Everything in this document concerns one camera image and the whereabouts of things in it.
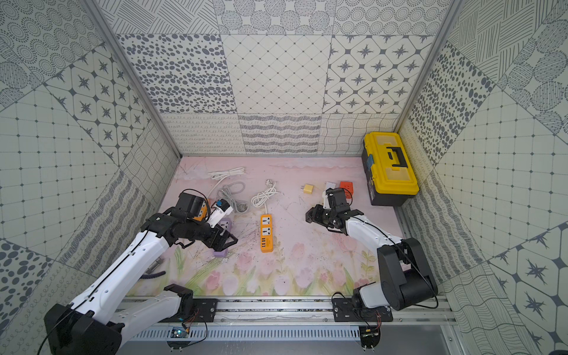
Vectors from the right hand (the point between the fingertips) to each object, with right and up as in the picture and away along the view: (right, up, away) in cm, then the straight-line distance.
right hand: (312, 217), depth 90 cm
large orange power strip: (-35, +6, -26) cm, 44 cm away
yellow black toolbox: (+33, +17, +1) cm, 37 cm away
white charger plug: (+10, +13, +17) cm, 24 cm away
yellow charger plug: (-1, +11, +16) cm, 19 cm away
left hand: (-31, -2, -14) cm, 34 cm away
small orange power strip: (-19, -7, 0) cm, 20 cm away
